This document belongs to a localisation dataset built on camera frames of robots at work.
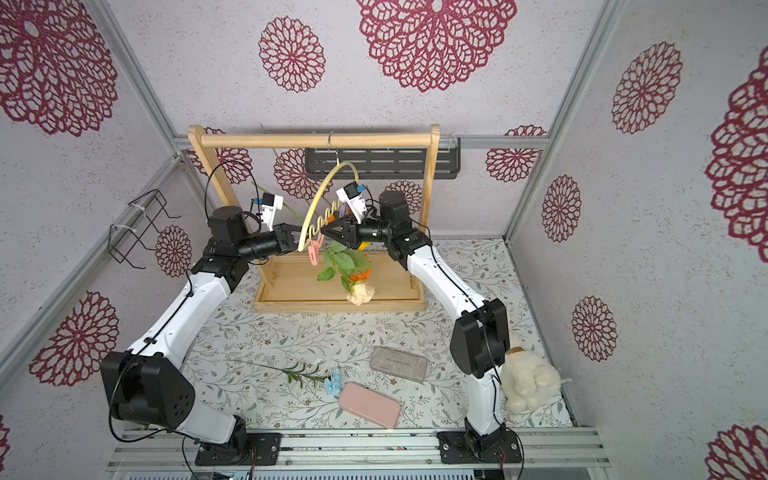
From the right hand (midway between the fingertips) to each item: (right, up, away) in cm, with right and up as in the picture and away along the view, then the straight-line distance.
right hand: (322, 226), depth 72 cm
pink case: (+12, -47, +7) cm, 49 cm away
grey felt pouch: (+20, -37, +13) cm, 44 cm away
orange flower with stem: (+9, -9, +11) cm, 17 cm away
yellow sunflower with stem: (+10, -5, 0) cm, 11 cm away
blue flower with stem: (+1, -40, +9) cm, 41 cm away
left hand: (-2, -1, +2) cm, 3 cm away
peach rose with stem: (+8, -16, +5) cm, 19 cm away
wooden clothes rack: (-18, -16, +32) cm, 39 cm away
